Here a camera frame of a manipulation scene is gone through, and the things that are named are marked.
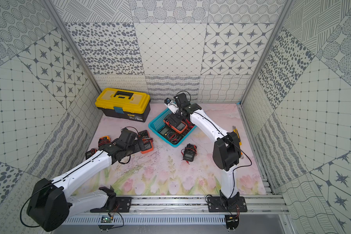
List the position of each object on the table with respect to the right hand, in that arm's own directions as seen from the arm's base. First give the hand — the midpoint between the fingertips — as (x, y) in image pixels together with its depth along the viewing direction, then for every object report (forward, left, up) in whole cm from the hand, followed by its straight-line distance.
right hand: (177, 115), depth 90 cm
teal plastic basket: (+3, +14, -11) cm, 18 cm away
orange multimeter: (-12, +19, -13) cm, 26 cm away
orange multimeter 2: (-1, -2, -11) cm, 11 cm away
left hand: (-17, +23, -6) cm, 29 cm away
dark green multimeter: (-5, +4, -14) cm, 16 cm away
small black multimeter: (-19, -8, -14) cm, 25 cm away
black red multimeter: (-20, +55, -14) cm, 60 cm away
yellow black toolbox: (+9, +32, 0) cm, 33 cm away
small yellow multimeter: (-10, +49, -14) cm, 52 cm away
